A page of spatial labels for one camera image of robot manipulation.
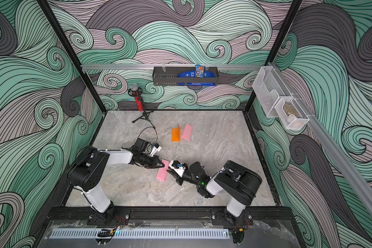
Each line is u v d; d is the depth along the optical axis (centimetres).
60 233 70
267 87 78
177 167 70
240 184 44
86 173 48
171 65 95
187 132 106
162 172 86
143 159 80
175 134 107
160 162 88
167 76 95
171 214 77
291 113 64
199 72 90
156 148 88
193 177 69
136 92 100
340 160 49
